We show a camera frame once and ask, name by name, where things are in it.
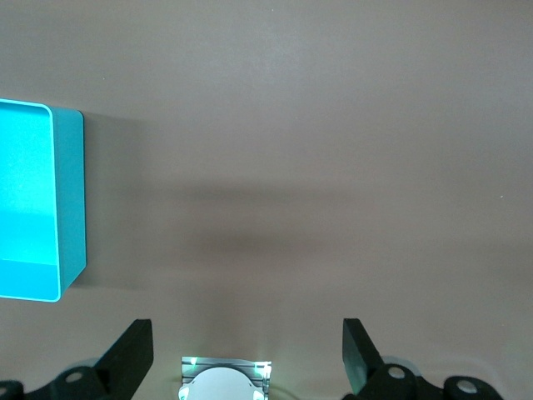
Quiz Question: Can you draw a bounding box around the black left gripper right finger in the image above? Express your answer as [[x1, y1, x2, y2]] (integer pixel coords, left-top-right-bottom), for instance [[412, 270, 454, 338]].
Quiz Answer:
[[342, 317, 443, 400]]

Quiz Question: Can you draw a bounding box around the teal plastic storage bin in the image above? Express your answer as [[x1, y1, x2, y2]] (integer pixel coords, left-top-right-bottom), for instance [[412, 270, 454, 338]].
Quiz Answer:
[[0, 97, 87, 302]]

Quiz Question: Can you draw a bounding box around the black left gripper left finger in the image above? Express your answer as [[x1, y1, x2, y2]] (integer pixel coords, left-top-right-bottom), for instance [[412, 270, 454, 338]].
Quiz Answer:
[[24, 318, 154, 400]]

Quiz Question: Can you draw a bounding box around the brown table cover mat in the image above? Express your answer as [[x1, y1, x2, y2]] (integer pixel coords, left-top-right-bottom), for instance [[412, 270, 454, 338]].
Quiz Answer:
[[0, 0, 533, 400]]

